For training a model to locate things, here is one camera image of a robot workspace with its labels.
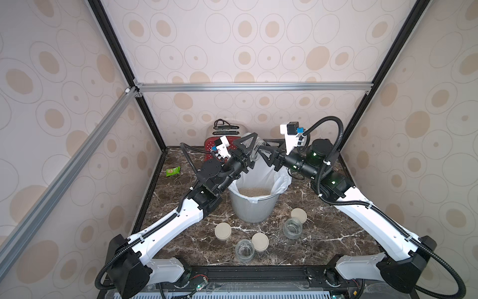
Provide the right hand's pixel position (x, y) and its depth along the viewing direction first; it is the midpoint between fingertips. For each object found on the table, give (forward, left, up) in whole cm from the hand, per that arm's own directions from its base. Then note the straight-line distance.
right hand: (267, 142), depth 61 cm
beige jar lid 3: (-18, +1, -43) cm, 47 cm away
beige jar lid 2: (-14, +18, -43) cm, 49 cm away
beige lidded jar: (-22, +7, -44) cm, 49 cm away
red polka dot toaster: (+37, +18, -26) cm, 49 cm away
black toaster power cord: (+43, +24, -25) cm, 55 cm away
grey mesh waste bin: (-6, +2, -38) cm, 39 cm away
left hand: (-3, +1, +3) cm, 5 cm away
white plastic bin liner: (+8, 0, -33) cm, 34 cm away
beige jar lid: (-4, -19, -43) cm, 47 cm away
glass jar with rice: (-10, -15, -45) cm, 48 cm away
